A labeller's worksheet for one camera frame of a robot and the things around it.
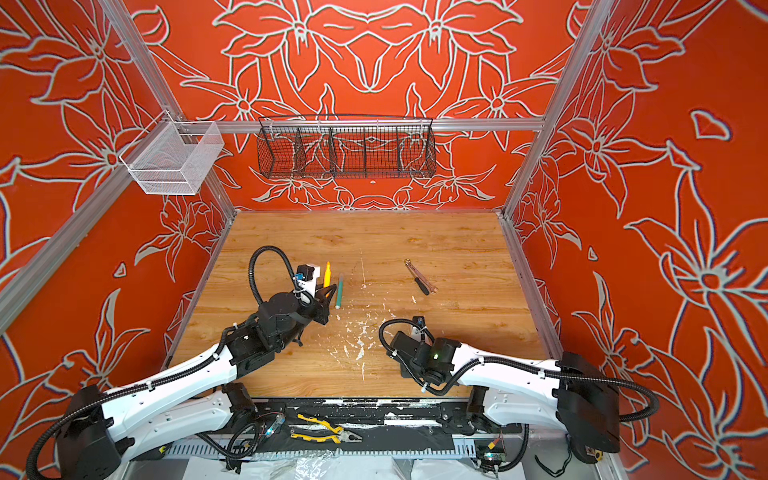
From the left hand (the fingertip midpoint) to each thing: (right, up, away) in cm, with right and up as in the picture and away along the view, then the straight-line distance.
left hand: (332, 283), depth 74 cm
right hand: (+19, -23, +6) cm, 30 cm away
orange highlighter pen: (-1, +2, -3) cm, 4 cm away
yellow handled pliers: (+3, -36, -5) cm, 36 cm away
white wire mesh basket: (-53, +37, +17) cm, 67 cm away
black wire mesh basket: (0, +43, +25) cm, 50 cm away
